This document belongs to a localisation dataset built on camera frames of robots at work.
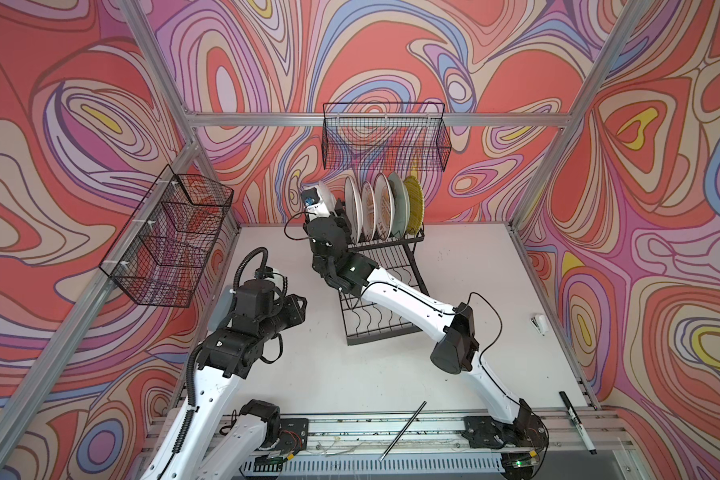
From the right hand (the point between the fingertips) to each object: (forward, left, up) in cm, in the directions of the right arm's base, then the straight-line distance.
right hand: (332, 209), depth 75 cm
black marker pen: (-45, -60, -35) cm, 82 cm away
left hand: (-19, +7, -12) cm, 24 cm away
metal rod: (-45, -16, -36) cm, 59 cm away
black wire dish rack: (-15, -7, -34) cm, 38 cm away
